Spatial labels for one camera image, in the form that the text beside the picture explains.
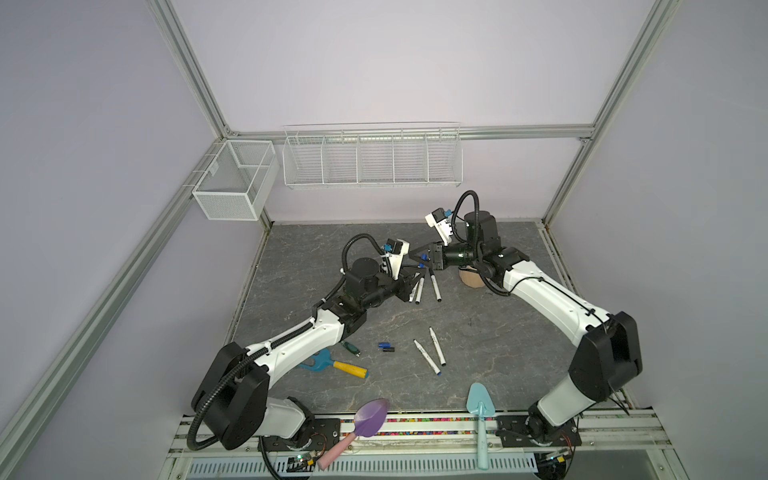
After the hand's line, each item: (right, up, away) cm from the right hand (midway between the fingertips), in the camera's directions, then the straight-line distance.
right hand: (411, 260), depth 77 cm
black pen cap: (-6, -27, +11) cm, 30 cm away
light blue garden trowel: (+18, -37, -1) cm, 41 cm away
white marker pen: (+10, -9, +25) cm, 28 cm away
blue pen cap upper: (-7, -26, +12) cm, 29 cm away
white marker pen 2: (+1, -7, -2) cm, 7 cm away
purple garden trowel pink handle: (-11, -41, 0) cm, 43 cm away
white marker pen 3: (+9, -29, +8) cm, 32 cm away
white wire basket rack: (-12, +34, +21) cm, 42 cm away
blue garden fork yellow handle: (-25, -29, +8) cm, 39 cm away
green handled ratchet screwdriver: (-17, -27, +10) cm, 33 cm away
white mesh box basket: (-58, +26, +24) cm, 68 cm away
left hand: (+3, -2, -2) cm, 4 cm away
